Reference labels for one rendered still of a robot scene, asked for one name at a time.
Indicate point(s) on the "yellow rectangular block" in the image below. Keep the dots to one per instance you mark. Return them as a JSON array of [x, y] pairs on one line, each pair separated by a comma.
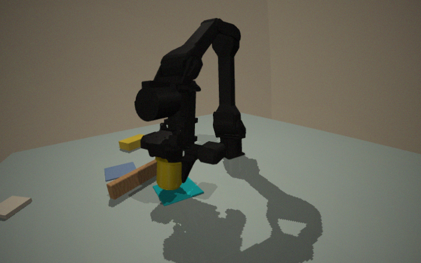
[[131, 143]]

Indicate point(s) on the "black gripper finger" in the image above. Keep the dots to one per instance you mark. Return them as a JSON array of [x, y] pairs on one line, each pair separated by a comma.
[[175, 157], [187, 164]]

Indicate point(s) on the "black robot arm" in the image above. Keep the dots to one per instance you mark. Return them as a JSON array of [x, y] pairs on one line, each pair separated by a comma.
[[173, 91]]

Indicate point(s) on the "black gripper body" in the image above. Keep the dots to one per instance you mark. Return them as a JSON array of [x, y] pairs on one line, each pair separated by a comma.
[[209, 153]]

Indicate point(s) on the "brown wooden beam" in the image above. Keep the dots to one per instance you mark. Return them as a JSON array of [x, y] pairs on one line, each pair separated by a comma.
[[131, 180]]

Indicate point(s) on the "tan flat rectangular slab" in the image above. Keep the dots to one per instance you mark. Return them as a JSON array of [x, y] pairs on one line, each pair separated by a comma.
[[12, 205]]

